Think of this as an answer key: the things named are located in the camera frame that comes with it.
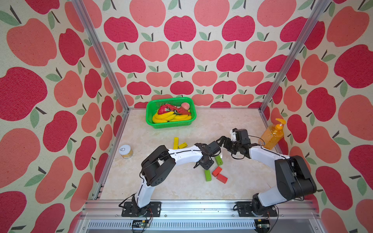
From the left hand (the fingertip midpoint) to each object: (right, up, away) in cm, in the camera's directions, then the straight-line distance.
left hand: (207, 166), depth 89 cm
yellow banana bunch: (-25, +31, +16) cm, 43 cm away
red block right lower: (+8, -6, -5) cm, 11 cm away
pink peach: (-13, +41, +26) cm, 51 cm away
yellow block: (-20, +13, +10) cm, 26 cm away
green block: (+7, +3, +2) cm, 8 cm away
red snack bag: (-27, +38, +19) cm, 51 cm away
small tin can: (-51, +9, +2) cm, 52 cm away
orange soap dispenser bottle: (+38, +20, -4) cm, 43 cm away
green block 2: (0, -4, -5) cm, 6 cm away
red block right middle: (+6, -3, -1) cm, 6 cm away
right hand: (+10, +12, +4) cm, 16 cm away
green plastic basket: (-39, +41, +24) cm, 61 cm away
